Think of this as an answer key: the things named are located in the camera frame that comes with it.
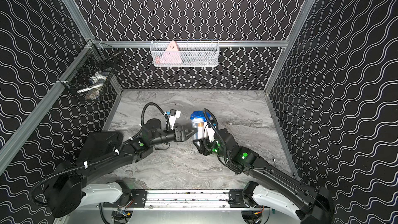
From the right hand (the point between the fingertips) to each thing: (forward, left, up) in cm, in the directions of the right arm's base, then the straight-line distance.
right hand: (198, 138), depth 73 cm
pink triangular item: (+44, +16, +17) cm, 50 cm away
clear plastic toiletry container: (-4, -2, +12) cm, 13 cm away
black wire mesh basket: (+40, +66, +8) cm, 77 cm away
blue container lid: (+8, 0, +9) cm, 12 cm away
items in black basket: (+29, +57, +10) cm, 65 cm away
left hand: (+2, +2, +6) cm, 7 cm away
